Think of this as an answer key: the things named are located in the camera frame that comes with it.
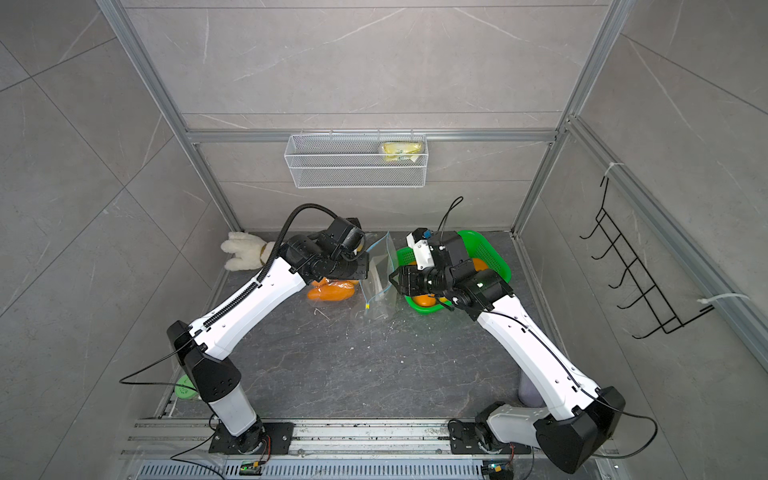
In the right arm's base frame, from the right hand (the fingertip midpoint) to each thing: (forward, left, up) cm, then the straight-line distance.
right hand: (401, 276), depth 71 cm
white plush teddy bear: (+25, +51, -18) cm, 60 cm away
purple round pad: (-21, -34, -26) cm, 48 cm away
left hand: (+5, +9, -1) cm, 10 cm away
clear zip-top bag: (+6, +7, -14) cm, 17 cm away
